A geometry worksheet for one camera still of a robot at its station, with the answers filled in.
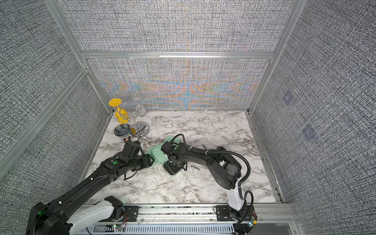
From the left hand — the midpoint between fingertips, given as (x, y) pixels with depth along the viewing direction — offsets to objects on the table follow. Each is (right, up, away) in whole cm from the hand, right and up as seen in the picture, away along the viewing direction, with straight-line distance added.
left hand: (154, 160), depth 80 cm
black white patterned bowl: (-29, +16, +25) cm, 41 cm away
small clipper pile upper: (+30, +4, +18) cm, 35 cm away
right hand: (+11, -5, +8) cm, 14 cm away
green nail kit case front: (-1, +3, +10) cm, 10 cm away
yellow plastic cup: (-25, +25, +16) cm, 39 cm away
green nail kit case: (+13, +11, +2) cm, 17 cm away
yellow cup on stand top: (-26, +33, +10) cm, 43 cm away
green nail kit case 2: (+4, -2, +9) cm, 10 cm away
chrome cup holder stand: (-20, +28, +14) cm, 38 cm away
